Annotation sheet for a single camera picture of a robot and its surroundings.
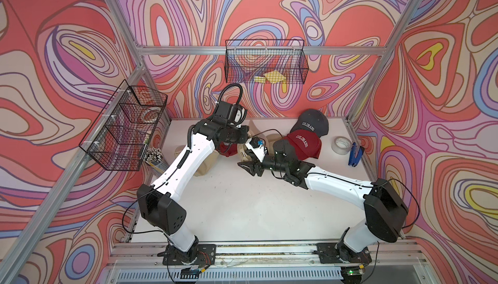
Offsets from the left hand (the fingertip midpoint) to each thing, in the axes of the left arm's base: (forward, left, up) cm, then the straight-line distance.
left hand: (250, 135), depth 78 cm
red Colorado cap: (+10, -28, -19) cm, 35 cm away
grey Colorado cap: (+28, -36, -19) cm, 50 cm away
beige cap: (0, +21, -21) cm, 29 cm away
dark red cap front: (+11, +12, -24) cm, 29 cm away
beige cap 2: (-9, +3, -2) cm, 9 cm away
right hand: (-9, +3, -7) cm, 11 cm away
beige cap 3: (+23, -12, -30) cm, 39 cm away
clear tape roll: (+15, -52, -26) cm, 60 cm away
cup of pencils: (-6, +41, -9) cm, 42 cm away
